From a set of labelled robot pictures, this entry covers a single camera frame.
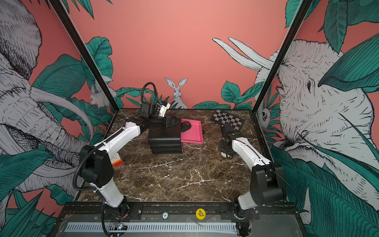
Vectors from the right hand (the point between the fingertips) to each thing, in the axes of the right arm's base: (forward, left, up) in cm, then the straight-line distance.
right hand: (224, 146), depth 89 cm
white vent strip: (-40, +38, -8) cm, 56 cm away
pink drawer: (+9, +19, 0) cm, 21 cm away
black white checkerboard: (+29, -3, -5) cm, 30 cm away
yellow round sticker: (-35, +15, -8) cm, 39 cm away
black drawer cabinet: (-2, +35, +9) cm, 36 cm away
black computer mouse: (+11, +24, +6) cm, 27 cm away
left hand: (+9, +29, +15) cm, 34 cm away
